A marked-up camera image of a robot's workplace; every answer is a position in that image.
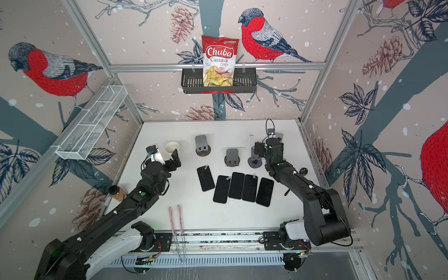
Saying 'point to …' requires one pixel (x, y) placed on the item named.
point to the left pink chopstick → (170, 209)
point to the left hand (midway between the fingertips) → (166, 152)
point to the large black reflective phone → (221, 191)
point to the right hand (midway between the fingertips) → (265, 144)
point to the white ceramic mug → (171, 146)
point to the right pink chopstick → (179, 212)
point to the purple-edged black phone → (205, 175)
